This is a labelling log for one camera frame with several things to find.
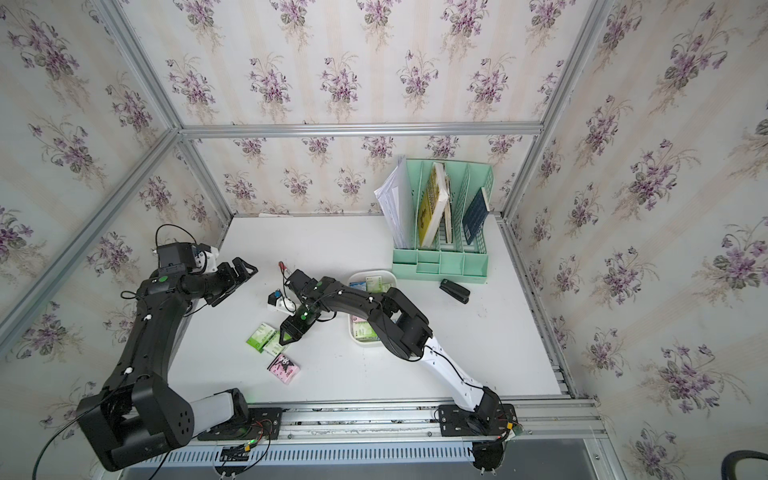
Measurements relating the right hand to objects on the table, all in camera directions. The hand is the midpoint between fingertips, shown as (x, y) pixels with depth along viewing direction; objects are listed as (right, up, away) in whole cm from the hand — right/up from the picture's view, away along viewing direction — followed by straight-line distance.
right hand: (289, 337), depth 87 cm
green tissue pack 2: (+22, +2, -1) cm, 22 cm away
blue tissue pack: (+21, +14, +6) cm, 26 cm away
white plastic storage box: (+29, +17, +9) cm, 35 cm away
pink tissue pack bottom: (+1, -6, -7) cm, 9 cm away
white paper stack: (+31, +42, +2) cm, 52 cm away
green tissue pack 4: (-3, -2, -3) cm, 5 cm away
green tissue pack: (+25, +15, +6) cm, 30 cm away
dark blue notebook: (+61, +38, +19) cm, 74 cm away
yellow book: (+44, +40, +6) cm, 60 cm away
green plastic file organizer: (+61, +48, +22) cm, 81 cm away
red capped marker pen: (-8, +19, +17) cm, 27 cm away
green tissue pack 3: (-8, 0, -1) cm, 8 cm away
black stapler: (+52, +12, +8) cm, 54 cm away
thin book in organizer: (+51, +35, +17) cm, 64 cm away
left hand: (-9, +19, -7) cm, 22 cm away
